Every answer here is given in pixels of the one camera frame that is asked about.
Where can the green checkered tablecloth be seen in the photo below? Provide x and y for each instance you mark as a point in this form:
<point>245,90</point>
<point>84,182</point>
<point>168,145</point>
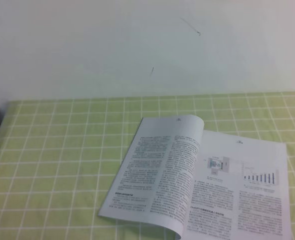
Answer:
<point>58,158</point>

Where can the white robotics magazine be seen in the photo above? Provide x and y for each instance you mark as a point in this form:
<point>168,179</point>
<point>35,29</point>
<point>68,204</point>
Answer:
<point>201,184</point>

